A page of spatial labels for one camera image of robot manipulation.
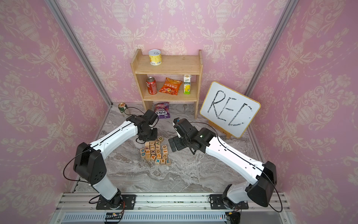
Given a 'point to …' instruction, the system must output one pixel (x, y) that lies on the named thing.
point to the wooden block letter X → (153, 151)
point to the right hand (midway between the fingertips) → (178, 140)
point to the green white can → (121, 107)
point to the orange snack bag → (170, 86)
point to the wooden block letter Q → (142, 152)
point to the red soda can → (152, 85)
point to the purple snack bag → (161, 109)
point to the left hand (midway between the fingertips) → (155, 139)
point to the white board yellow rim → (233, 111)
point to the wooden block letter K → (157, 161)
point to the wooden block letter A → (153, 157)
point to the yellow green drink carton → (187, 84)
